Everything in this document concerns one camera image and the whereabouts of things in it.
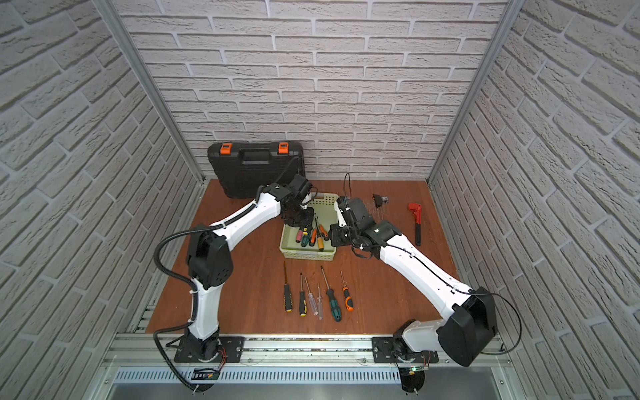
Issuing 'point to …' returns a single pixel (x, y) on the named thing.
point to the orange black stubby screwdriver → (313, 235)
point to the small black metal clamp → (379, 200)
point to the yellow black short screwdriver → (302, 306)
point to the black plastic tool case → (242, 167)
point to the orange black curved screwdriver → (348, 301)
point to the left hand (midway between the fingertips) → (316, 221)
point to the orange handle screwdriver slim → (322, 231)
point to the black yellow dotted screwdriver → (287, 292)
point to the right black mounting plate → (385, 351)
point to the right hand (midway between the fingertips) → (336, 233)
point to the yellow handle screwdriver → (321, 242)
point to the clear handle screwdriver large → (312, 302)
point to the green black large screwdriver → (336, 309)
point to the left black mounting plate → (231, 350)
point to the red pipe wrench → (417, 210)
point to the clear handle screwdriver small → (320, 305)
